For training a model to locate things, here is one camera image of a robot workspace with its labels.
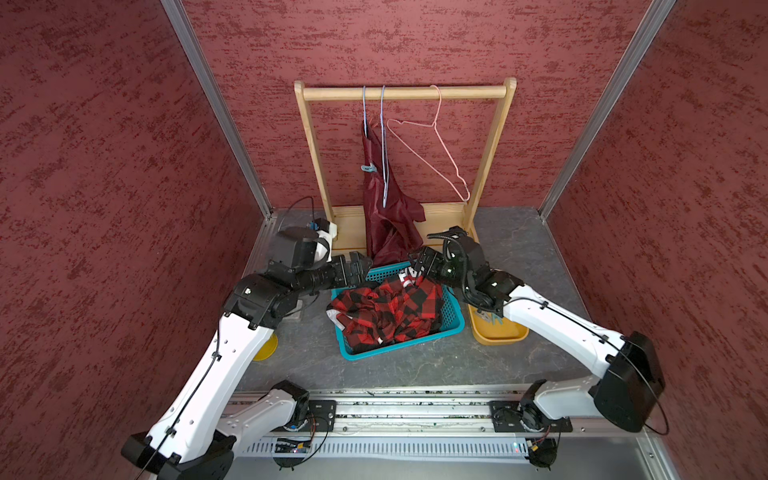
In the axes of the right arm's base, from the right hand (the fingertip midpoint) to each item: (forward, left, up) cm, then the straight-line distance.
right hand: (415, 266), depth 79 cm
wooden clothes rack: (+37, -13, -20) cm, 44 cm away
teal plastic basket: (-8, -11, -15) cm, 20 cm away
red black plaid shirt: (-7, +7, -12) cm, 15 cm away
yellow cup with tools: (-14, +43, -20) cm, 50 cm away
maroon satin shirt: (+27, +6, -10) cm, 29 cm away
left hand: (-8, +15, +10) cm, 20 cm away
